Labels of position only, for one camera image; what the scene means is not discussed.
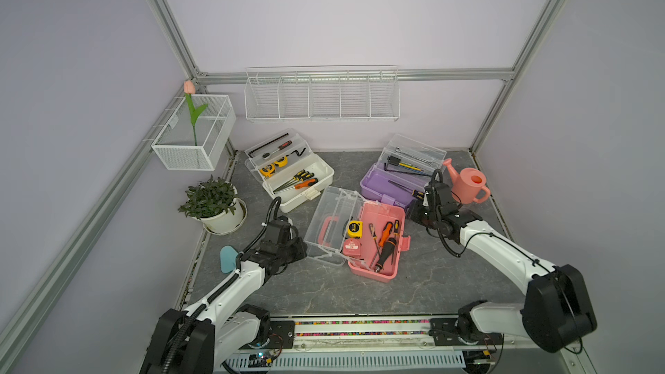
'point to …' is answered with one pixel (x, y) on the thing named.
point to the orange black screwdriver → (306, 183)
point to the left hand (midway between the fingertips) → (306, 248)
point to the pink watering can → (469, 184)
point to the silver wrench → (397, 150)
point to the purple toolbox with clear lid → (405, 165)
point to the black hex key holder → (393, 160)
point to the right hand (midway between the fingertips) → (408, 208)
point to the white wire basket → (175, 145)
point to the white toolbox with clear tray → (287, 169)
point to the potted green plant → (215, 203)
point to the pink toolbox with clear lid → (345, 229)
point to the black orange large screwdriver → (390, 244)
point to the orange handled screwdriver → (385, 233)
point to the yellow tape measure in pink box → (355, 228)
